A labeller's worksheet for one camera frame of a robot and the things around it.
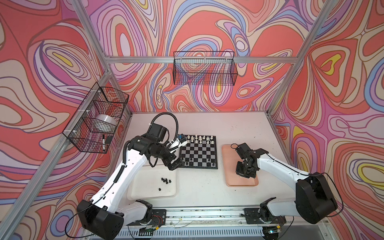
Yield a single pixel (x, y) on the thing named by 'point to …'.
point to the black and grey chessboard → (200, 152)
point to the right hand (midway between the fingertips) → (242, 177)
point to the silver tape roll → (107, 118)
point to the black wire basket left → (92, 127)
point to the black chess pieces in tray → (166, 181)
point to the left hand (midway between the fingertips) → (179, 155)
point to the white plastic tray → (156, 182)
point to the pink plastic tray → (231, 157)
